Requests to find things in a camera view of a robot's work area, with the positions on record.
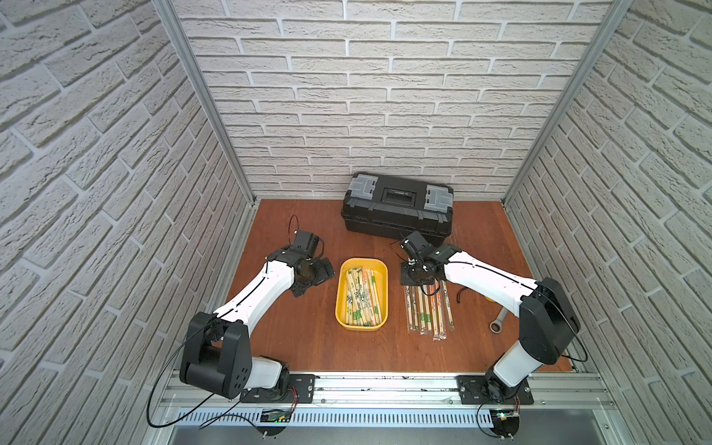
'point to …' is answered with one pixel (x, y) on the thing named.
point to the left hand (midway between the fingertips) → (325, 274)
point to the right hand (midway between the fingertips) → (407, 277)
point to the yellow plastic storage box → (362, 294)
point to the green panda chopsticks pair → (449, 310)
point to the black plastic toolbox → (397, 207)
